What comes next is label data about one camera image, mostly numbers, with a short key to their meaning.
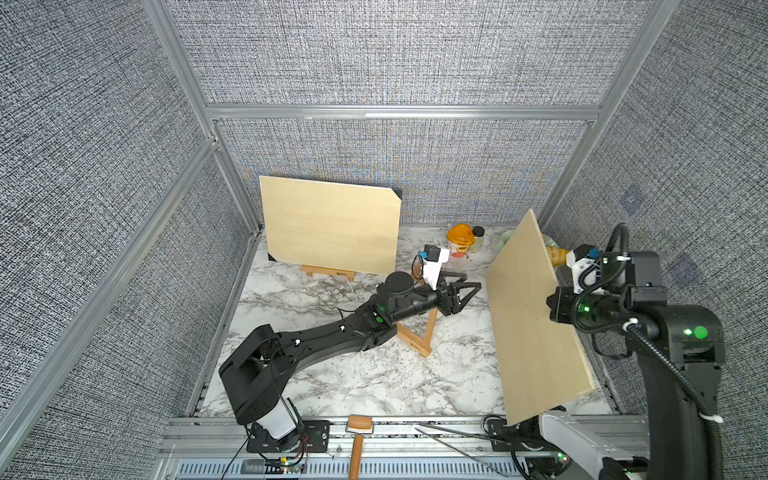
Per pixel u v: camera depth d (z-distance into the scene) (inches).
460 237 40.8
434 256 24.0
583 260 20.6
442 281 24.4
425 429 29.7
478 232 41.7
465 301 24.7
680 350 13.7
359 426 29.3
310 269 41.3
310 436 28.8
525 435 26.3
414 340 33.2
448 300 23.8
